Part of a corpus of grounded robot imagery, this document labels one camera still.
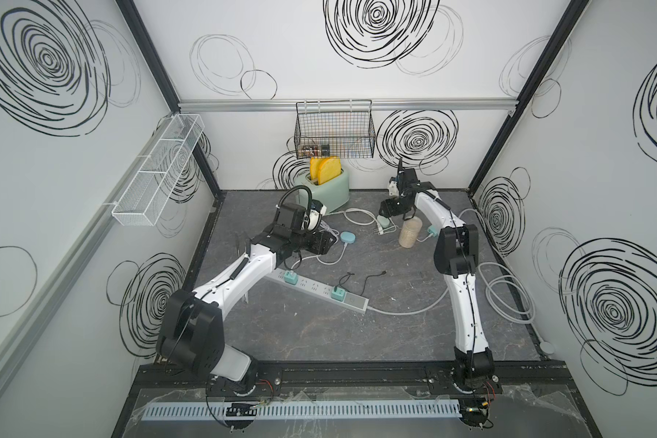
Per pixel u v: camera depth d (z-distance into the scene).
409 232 0.96
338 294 0.83
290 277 0.87
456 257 0.69
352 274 0.95
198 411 0.69
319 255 0.75
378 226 1.06
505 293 0.91
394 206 0.96
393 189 0.99
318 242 0.74
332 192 1.05
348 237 1.03
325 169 1.01
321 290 0.88
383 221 1.07
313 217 0.74
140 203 0.71
